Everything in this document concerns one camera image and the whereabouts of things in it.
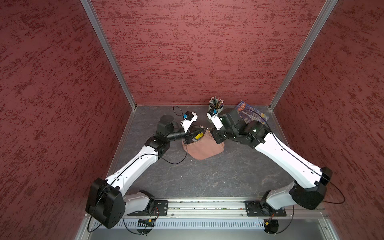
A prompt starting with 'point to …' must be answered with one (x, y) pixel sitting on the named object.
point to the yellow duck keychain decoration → (198, 136)
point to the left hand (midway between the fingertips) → (201, 130)
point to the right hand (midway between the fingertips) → (213, 133)
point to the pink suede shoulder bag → (204, 147)
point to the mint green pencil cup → (218, 106)
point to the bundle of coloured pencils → (215, 102)
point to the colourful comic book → (248, 113)
